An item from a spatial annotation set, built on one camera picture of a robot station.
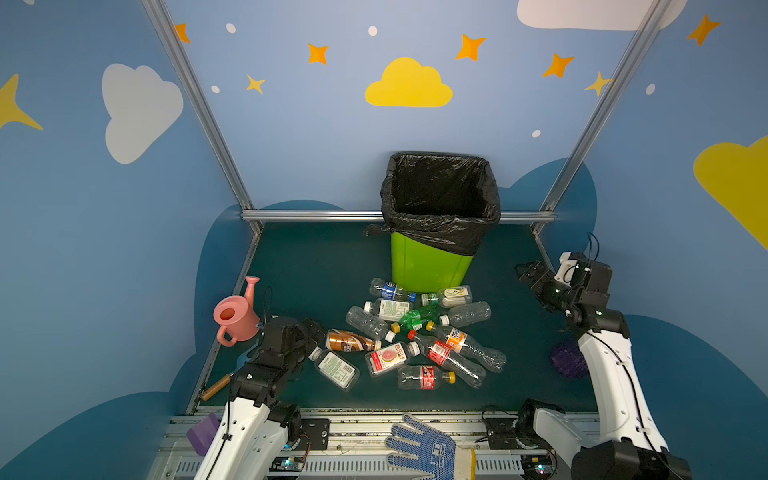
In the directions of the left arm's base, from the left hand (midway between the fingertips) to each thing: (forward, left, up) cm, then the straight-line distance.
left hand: (321, 334), depth 79 cm
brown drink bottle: (+1, -6, -8) cm, 10 cm away
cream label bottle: (+17, -38, -8) cm, 43 cm away
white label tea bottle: (+13, -18, -9) cm, 23 cm away
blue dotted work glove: (-25, -30, -12) cm, 41 cm away
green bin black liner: (+45, -34, +6) cm, 57 cm away
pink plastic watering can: (+6, +25, -1) cm, 26 cm away
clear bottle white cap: (-6, -4, -9) cm, 12 cm away
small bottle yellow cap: (-9, -27, -7) cm, 30 cm away
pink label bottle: (-4, -16, -8) cm, 18 cm away
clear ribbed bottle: (+13, -43, -11) cm, 46 cm away
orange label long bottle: (+2, -39, -8) cm, 40 cm away
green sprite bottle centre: (+9, -26, -8) cm, 29 cm away
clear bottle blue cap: (+19, -18, -8) cm, 27 cm away
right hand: (+13, -55, +12) cm, 58 cm away
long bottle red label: (-2, -33, -7) cm, 34 cm away
